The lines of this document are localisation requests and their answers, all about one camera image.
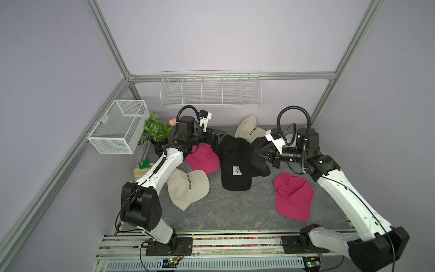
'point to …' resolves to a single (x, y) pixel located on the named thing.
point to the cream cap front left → (185, 188)
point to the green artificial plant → (154, 130)
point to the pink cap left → (204, 157)
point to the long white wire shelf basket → (213, 88)
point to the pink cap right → (294, 196)
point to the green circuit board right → (312, 263)
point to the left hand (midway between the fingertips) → (221, 132)
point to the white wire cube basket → (122, 128)
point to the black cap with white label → (236, 170)
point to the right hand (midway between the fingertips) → (255, 150)
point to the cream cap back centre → (248, 130)
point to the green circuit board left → (170, 263)
